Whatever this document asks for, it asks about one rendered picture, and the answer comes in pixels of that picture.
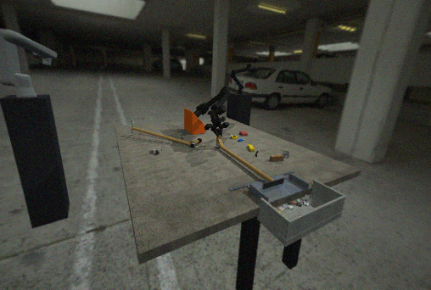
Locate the tan wooden pole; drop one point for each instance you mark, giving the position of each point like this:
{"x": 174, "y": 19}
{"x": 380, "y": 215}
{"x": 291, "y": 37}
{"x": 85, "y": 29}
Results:
{"x": 270, "y": 182}

